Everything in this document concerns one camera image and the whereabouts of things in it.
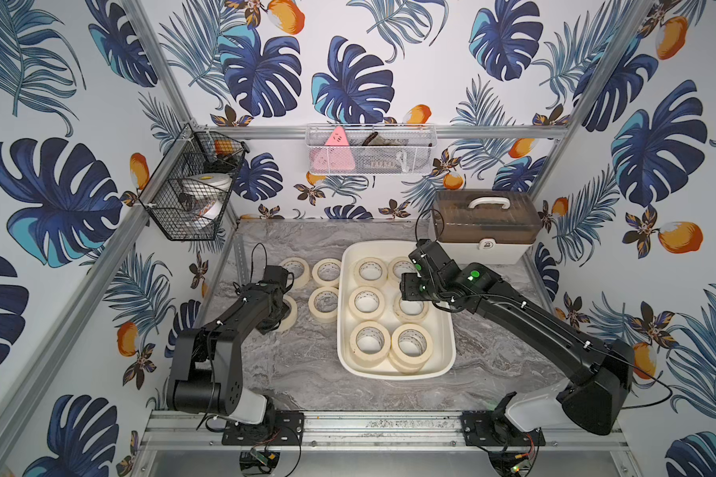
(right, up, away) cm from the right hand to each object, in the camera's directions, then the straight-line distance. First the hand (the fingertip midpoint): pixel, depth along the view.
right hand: (410, 283), depth 78 cm
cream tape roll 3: (-35, -13, +12) cm, 39 cm away
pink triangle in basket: (-21, +38, +12) cm, 44 cm away
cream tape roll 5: (+3, -10, +15) cm, 18 cm away
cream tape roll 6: (-11, -8, +18) cm, 23 cm away
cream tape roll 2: (-25, -9, +19) cm, 33 cm away
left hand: (-40, -10, +11) cm, 43 cm away
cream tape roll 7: (-10, -19, +10) cm, 23 cm away
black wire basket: (-64, +40, +15) cm, 77 cm away
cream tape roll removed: (-25, +1, +27) cm, 37 cm away
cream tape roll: (-32, -1, +22) cm, 39 cm away
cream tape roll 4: (-10, +1, +24) cm, 26 cm away
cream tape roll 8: (+2, -20, +8) cm, 21 cm away
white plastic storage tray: (+11, -14, +10) cm, 21 cm away
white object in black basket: (-61, +25, +12) cm, 67 cm away
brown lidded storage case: (+27, +16, +16) cm, 35 cm away
